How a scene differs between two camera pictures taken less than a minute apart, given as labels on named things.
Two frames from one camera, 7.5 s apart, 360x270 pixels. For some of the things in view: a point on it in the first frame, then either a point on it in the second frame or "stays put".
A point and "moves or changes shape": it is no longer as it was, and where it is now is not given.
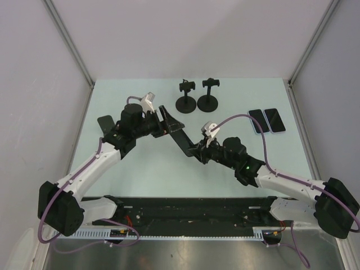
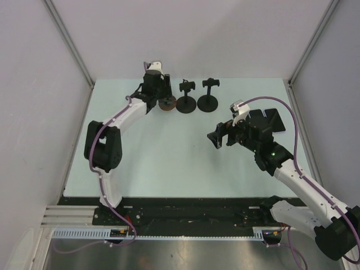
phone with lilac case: x=274 y=120 stays put
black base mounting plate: x=192 y=213 stays put
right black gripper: x=201 y=152 → x=224 y=129
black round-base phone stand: x=208 y=103 stays put
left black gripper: x=169 y=124 → x=166 y=91
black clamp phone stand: x=186 y=104 stays put
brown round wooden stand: x=106 y=124 moves or changes shape
